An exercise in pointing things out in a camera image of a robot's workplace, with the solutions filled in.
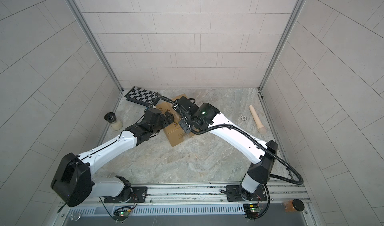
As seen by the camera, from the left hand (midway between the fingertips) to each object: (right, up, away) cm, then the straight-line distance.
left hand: (172, 117), depth 84 cm
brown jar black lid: (+55, -33, -23) cm, 68 cm away
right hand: (+9, -1, -13) cm, 16 cm away
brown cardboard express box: (+3, -7, -8) cm, 11 cm away
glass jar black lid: (-36, -5, +5) cm, 37 cm away
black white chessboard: (-27, +13, +24) cm, 38 cm away
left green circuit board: (-19, -41, -19) cm, 50 cm away
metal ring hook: (-38, -40, -21) cm, 59 cm away
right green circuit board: (+39, -41, -16) cm, 59 cm away
